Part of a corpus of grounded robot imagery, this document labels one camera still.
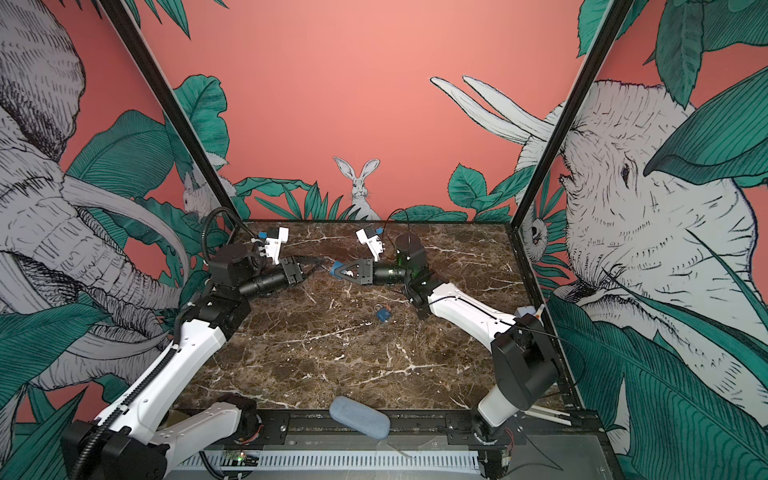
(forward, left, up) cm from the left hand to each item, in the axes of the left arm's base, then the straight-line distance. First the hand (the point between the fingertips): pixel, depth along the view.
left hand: (322, 259), depth 68 cm
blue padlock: (0, -3, -3) cm, 4 cm away
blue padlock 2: (+2, -14, -33) cm, 35 cm away
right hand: (-3, -3, -2) cm, 5 cm away
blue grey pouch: (-28, -7, -30) cm, 41 cm away
